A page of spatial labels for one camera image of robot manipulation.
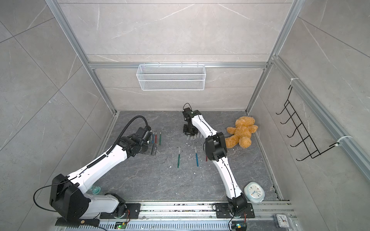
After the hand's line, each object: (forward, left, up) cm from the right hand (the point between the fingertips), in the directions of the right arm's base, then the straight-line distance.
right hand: (189, 134), depth 104 cm
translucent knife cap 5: (-18, -6, +23) cm, 30 cm away
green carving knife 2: (-19, +7, -1) cm, 21 cm away
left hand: (-17, +24, +14) cm, 32 cm away
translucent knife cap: (-3, +1, -1) cm, 3 cm away
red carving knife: (-19, -11, -1) cm, 22 cm away
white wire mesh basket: (+30, +2, +30) cm, 42 cm away
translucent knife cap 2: (-3, -2, -1) cm, 3 cm away
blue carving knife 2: (-19, -5, -1) cm, 20 cm away
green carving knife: (-6, +20, +3) cm, 21 cm away
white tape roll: (-40, -35, +1) cm, 53 cm away
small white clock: (-54, -44, +1) cm, 70 cm away
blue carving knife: (-22, +18, +29) cm, 41 cm away
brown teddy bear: (+2, -39, +6) cm, 40 cm away
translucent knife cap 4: (-9, -5, +12) cm, 16 cm away
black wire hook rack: (-21, -55, +25) cm, 64 cm away
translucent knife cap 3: (-2, -4, -1) cm, 5 cm away
